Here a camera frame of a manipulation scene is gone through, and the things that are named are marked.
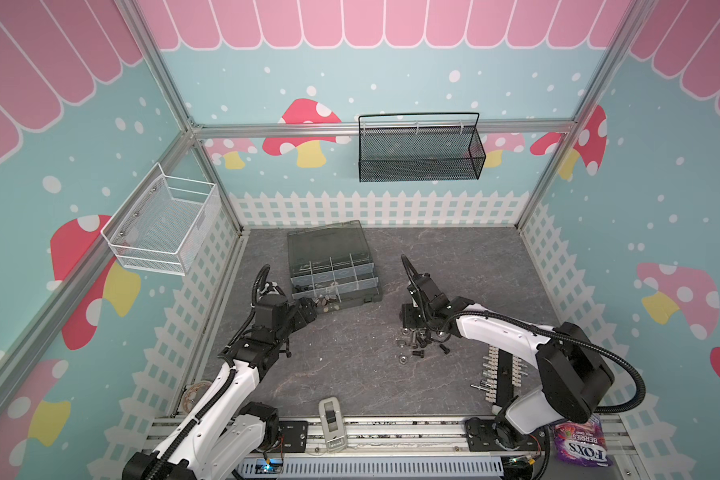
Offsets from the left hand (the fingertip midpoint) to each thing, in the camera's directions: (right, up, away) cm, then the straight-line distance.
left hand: (301, 312), depth 84 cm
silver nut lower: (+29, -14, +3) cm, 33 cm away
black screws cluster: (+33, -9, +6) cm, 35 cm away
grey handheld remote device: (+10, -25, -11) cm, 29 cm away
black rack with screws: (+57, -17, -1) cm, 59 cm away
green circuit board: (-5, -36, -11) cm, 38 cm away
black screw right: (+42, -12, +5) cm, 44 cm away
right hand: (+30, -1, +5) cm, 30 cm away
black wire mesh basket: (+39, +59, +34) cm, 79 cm away
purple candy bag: (+70, -29, -12) cm, 77 cm away
